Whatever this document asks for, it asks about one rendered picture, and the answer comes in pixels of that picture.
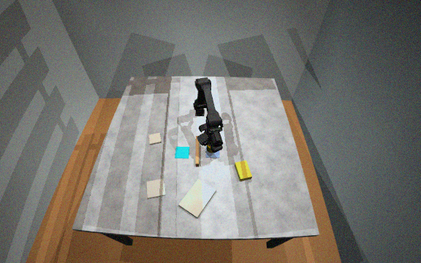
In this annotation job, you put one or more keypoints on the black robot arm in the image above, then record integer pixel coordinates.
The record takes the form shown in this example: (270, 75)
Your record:
(213, 120)

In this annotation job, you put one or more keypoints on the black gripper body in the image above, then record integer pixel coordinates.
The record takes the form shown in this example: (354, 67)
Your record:
(204, 128)

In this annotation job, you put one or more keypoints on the yellow flat block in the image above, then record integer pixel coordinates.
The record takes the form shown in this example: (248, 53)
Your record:
(243, 171)

